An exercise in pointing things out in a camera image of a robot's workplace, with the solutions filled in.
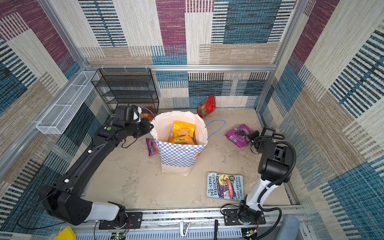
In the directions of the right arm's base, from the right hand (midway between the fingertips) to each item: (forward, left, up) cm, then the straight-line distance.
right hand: (249, 134), depth 100 cm
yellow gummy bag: (-2, +44, +11) cm, 45 cm away
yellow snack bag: (-7, +44, +7) cm, 45 cm away
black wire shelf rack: (+34, +82, +17) cm, 90 cm away
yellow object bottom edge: (-50, +97, -3) cm, 109 cm away
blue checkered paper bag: (-22, +45, +13) cm, 51 cm away
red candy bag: (+21, +26, +7) cm, 34 cm away
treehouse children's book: (-32, +21, -2) cm, 38 cm away
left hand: (-8, +56, +24) cm, 62 cm away
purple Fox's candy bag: (-6, +63, -1) cm, 63 cm away
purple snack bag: (-2, +8, +2) cm, 8 cm away
